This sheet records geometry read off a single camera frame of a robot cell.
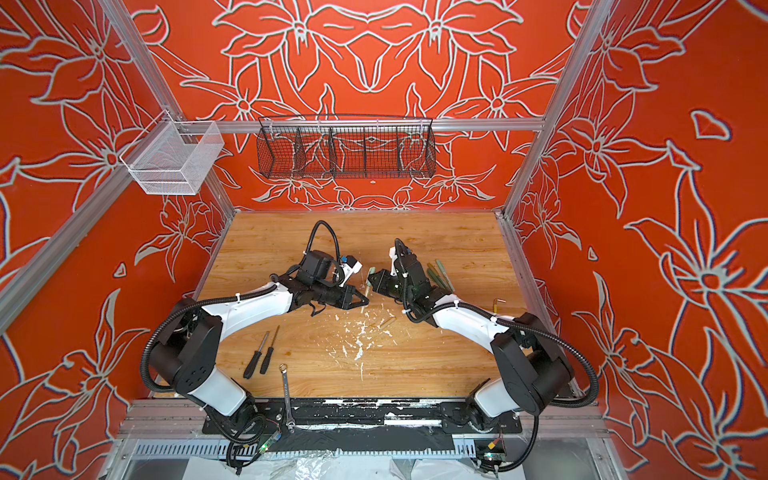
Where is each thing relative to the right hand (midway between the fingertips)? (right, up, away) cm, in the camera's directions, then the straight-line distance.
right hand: (362, 280), depth 83 cm
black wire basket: (-10, +44, +17) cm, 48 cm away
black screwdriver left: (-31, -24, -2) cm, 39 cm away
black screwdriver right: (-27, -22, -1) cm, 35 cm away
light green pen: (+27, 0, +17) cm, 32 cm away
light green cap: (+3, +3, +1) cm, 4 cm away
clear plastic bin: (-60, +37, +10) cm, 71 cm away
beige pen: (+1, -2, 0) cm, 2 cm away
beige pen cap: (+8, -14, +7) cm, 17 cm away
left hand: (+1, -5, 0) cm, 5 cm away
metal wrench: (-17, -34, -10) cm, 40 cm away
